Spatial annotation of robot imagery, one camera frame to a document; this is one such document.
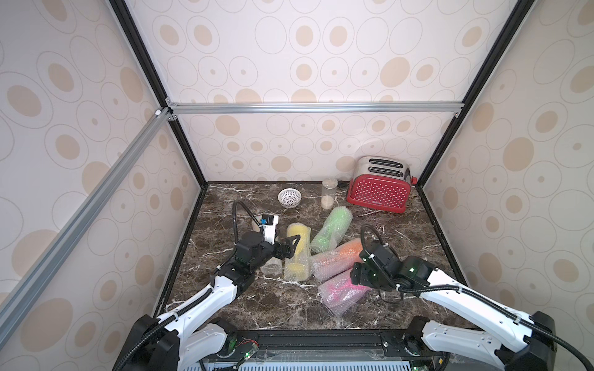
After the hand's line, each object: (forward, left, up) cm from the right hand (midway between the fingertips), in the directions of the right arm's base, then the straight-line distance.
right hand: (364, 276), depth 78 cm
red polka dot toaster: (+39, -11, +7) cm, 41 cm away
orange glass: (+5, +13, -2) cm, 14 cm away
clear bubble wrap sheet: (-8, +5, -10) cm, 14 cm away
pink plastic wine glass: (-5, +8, -4) cm, 10 cm away
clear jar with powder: (+45, +11, -8) cm, 47 cm away
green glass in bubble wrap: (+21, +9, -2) cm, 23 cm away
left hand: (+10, +23, +9) cm, 27 cm away
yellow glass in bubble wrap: (+3, +23, -2) cm, 23 cm away
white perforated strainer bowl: (+42, +30, -8) cm, 52 cm away
